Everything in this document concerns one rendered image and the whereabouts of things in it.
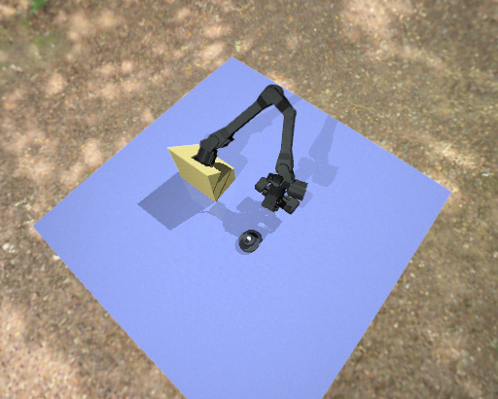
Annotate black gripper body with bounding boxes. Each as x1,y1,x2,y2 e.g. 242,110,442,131
255,177,300,214

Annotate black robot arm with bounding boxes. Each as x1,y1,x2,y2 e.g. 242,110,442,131
194,85,308,212

